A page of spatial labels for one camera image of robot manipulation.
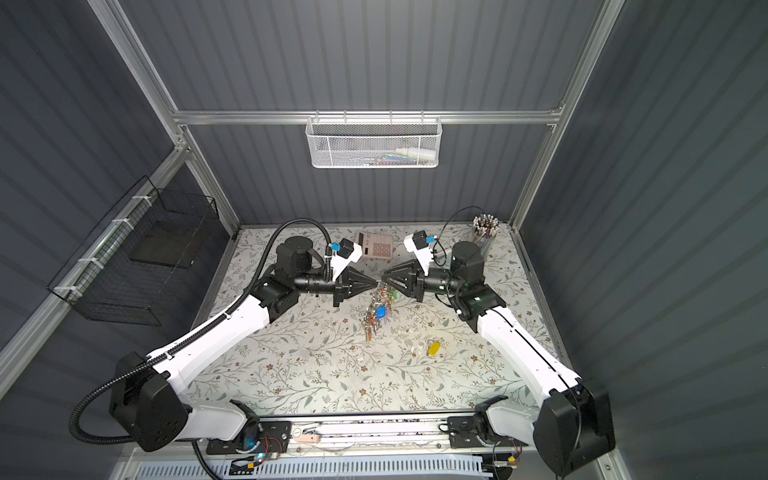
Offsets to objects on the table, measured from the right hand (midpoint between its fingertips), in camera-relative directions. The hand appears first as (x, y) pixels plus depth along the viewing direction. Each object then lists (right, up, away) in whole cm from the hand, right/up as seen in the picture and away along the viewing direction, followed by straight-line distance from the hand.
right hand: (389, 280), depth 69 cm
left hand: (-3, -1, +1) cm, 3 cm away
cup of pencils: (+31, +15, +28) cm, 44 cm away
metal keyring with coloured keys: (-3, -7, +1) cm, 8 cm away
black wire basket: (-63, +2, +3) cm, 64 cm away
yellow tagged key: (+14, -22, +20) cm, 33 cm away
